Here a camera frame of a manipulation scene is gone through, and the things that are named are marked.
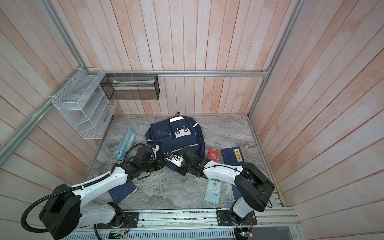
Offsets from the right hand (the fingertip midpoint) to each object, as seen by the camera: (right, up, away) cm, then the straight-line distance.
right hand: (175, 162), depth 86 cm
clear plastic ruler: (+30, -18, -7) cm, 36 cm away
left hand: (-5, -1, -3) cm, 6 cm away
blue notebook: (-30, -16, -5) cm, 34 cm away
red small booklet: (+25, +2, +11) cm, 27 cm away
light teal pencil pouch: (-34, +10, +9) cm, 37 cm away
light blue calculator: (+21, -15, -5) cm, 27 cm away
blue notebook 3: (+34, -15, -5) cm, 38 cm away
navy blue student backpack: (-2, +17, +17) cm, 24 cm away
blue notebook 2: (+37, +2, +9) cm, 38 cm away
